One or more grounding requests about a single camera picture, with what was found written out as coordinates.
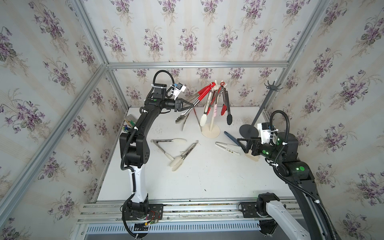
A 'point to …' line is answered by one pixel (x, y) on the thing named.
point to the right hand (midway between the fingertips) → (248, 139)
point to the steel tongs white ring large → (204, 119)
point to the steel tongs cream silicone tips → (177, 162)
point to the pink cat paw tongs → (215, 104)
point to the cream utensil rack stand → (212, 130)
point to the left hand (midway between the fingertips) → (192, 107)
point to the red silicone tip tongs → (224, 107)
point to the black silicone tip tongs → (229, 117)
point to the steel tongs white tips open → (174, 140)
